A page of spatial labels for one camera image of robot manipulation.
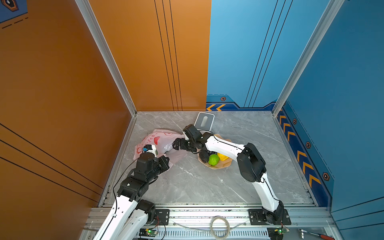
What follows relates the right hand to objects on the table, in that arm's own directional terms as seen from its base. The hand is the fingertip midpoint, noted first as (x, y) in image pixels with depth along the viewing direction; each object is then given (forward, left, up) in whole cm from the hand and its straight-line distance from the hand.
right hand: (179, 147), depth 91 cm
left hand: (-12, +2, +9) cm, 15 cm away
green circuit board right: (-42, -49, -10) cm, 65 cm away
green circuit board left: (-42, +13, -10) cm, 45 cm away
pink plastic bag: (+1, +11, +7) cm, 13 cm away
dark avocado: (-6, -15, 0) cm, 16 cm away
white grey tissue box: (+25, -16, -4) cm, 30 cm away
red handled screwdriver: (-42, -68, -8) cm, 81 cm away
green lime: (-8, -21, -2) cm, 22 cm away
